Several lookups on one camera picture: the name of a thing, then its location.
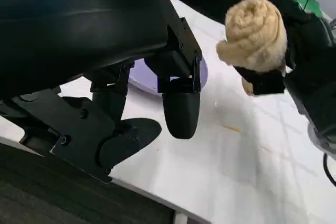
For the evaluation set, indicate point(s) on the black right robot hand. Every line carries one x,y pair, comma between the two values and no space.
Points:
312,77

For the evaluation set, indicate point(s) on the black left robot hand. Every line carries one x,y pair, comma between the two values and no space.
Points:
78,30

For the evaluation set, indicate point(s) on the beige towel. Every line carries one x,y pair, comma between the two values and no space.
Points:
256,32

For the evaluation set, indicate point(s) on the lilac plate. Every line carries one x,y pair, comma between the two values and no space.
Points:
149,77

